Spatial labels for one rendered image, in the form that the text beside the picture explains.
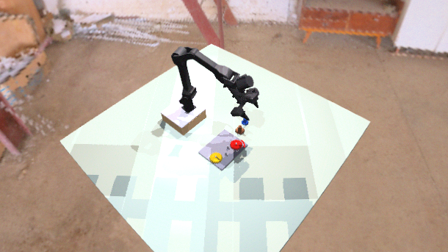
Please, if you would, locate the red gear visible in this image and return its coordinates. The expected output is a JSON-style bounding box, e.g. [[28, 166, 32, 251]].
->
[[230, 140, 242, 150]]

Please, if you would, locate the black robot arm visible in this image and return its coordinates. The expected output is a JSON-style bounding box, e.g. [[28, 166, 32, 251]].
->
[[171, 46, 260, 113]]

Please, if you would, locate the brown gear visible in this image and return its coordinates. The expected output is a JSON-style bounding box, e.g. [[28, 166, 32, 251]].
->
[[235, 125, 245, 134]]

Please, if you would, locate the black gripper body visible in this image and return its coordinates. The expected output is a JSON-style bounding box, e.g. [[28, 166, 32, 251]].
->
[[231, 87, 258, 117]]

